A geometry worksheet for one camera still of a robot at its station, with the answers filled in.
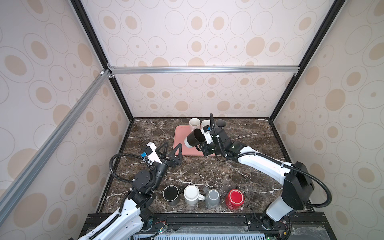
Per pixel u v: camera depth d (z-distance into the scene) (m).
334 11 0.69
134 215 0.52
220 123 1.04
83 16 0.69
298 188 0.43
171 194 0.75
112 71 0.90
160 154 0.61
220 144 0.62
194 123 1.07
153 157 0.57
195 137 0.78
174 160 0.58
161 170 0.59
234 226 0.73
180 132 1.08
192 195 0.76
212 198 0.73
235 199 0.73
